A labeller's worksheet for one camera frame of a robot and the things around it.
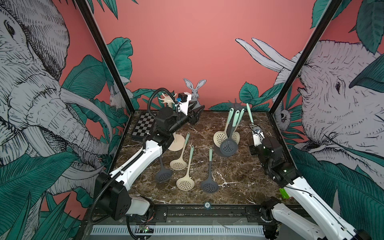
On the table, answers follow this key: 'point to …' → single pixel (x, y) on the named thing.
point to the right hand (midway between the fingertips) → (255, 132)
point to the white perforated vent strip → (182, 230)
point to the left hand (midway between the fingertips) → (201, 102)
